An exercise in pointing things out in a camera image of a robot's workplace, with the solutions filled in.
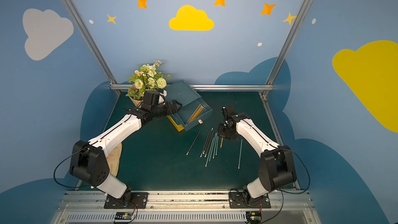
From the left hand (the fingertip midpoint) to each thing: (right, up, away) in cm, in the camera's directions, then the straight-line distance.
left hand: (177, 105), depth 85 cm
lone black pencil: (+9, -23, +9) cm, 27 cm away
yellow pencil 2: (+10, -5, +5) cm, 13 cm away
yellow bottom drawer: (-1, -14, +12) cm, 19 cm away
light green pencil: (+22, -25, +8) cm, 34 cm away
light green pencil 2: (+37, -29, +5) cm, 47 cm away
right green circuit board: (+39, -54, -12) cm, 68 cm away
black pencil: (+17, -23, +10) cm, 31 cm away
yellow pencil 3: (+12, -5, +5) cm, 14 cm away
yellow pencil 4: (+25, -21, +1) cm, 33 cm away
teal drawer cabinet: (+1, +9, +8) cm, 12 cm away
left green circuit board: (-23, -53, -14) cm, 59 cm away
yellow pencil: (+9, -5, +5) cm, 11 cm away
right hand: (+27, -16, +3) cm, 31 cm away
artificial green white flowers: (-18, +16, +4) cm, 25 cm away
